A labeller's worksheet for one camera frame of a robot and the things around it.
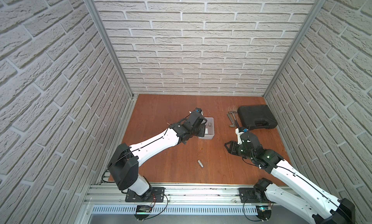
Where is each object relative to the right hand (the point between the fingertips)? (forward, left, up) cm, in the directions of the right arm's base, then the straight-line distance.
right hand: (228, 145), depth 79 cm
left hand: (+10, +12, +5) cm, 16 cm away
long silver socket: (-6, +15, -12) cm, 20 cm away
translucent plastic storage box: (+19, +7, -13) cm, 23 cm away
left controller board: (-27, +46, -12) cm, 55 cm away
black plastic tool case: (+22, -26, -6) cm, 35 cm away
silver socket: (+21, +6, -11) cm, 25 cm away
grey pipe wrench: (+27, -12, -13) cm, 32 cm away
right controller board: (-30, -14, -15) cm, 37 cm away
